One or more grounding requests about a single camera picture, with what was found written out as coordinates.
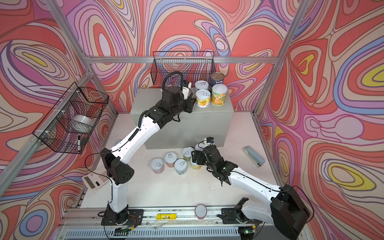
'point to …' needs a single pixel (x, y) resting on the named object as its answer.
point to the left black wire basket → (53, 131)
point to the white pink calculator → (96, 179)
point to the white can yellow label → (195, 166)
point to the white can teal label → (180, 166)
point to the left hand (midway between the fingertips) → (195, 97)
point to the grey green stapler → (257, 160)
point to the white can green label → (187, 153)
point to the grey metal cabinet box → (211, 127)
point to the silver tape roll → (81, 123)
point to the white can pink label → (157, 166)
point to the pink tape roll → (200, 211)
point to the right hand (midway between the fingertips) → (198, 156)
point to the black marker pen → (79, 144)
